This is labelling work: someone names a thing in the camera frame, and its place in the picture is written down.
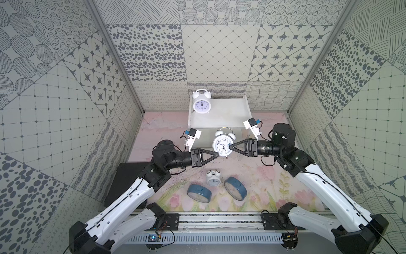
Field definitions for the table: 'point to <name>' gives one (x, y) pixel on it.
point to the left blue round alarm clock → (199, 193)
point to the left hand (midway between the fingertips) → (219, 161)
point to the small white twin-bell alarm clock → (213, 178)
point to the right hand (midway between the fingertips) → (230, 150)
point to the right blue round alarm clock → (236, 188)
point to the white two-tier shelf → (228, 113)
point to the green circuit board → (154, 238)
